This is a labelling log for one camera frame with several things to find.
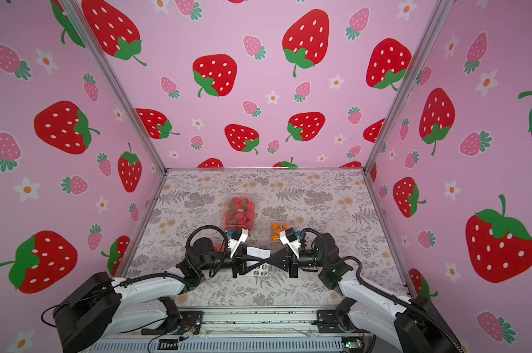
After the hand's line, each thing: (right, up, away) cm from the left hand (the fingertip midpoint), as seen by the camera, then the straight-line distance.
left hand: (264, 260), depth 69 cm
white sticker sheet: (0, -3, +1) cm, 3 cm away
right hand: (+1, -1, -2) cm, 2 cm away
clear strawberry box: (-16, +10, +28) cm, 34 cm away
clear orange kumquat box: (+4, +6, +26) cm, 27 cm away
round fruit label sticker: (-12, +14, +26) cm, 32 cm away
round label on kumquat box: (+6, +6, +25) cm, 27 cm away
